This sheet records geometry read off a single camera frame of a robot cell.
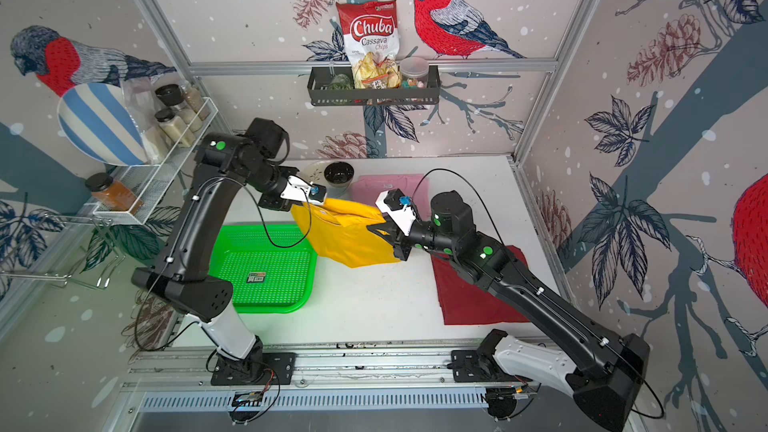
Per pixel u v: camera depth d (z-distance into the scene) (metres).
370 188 1.11
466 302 0.81
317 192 0.60
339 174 1.12
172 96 0.79
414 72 0.81
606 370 0.38
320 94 0.92
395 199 0.51
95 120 0.66
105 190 0.60
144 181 0.74
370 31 0.79
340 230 0.70
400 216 0.54
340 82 0.92
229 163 0.46
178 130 0.77
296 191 0.60
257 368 0.66
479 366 0.66
